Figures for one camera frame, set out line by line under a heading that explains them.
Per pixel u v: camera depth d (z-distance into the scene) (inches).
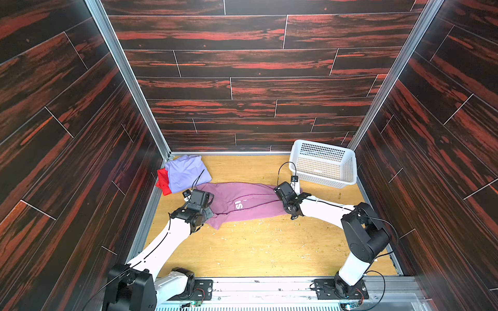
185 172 41.1
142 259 17.0
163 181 40.2
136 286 15.4
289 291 29.6
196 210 25.6
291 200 28.3
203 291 27.8
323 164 45.2
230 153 48.8
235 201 38.8
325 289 28.9
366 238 18.6
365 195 42.2
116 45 29.5
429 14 26.5
